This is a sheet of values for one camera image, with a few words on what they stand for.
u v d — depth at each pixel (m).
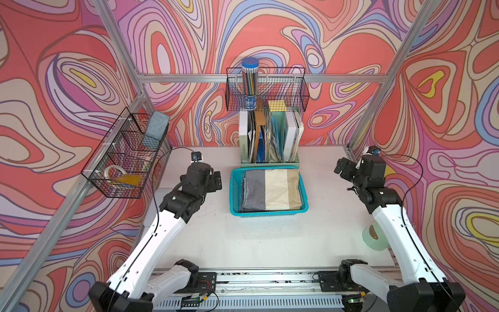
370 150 0.65
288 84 0.95
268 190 0.93
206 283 0.72
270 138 0.95
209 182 0.56
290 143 1.00
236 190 0.98
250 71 0.72
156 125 0.81
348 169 0.68
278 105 0.91
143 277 0.38
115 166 0.72
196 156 0.61
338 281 0.73
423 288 0.38
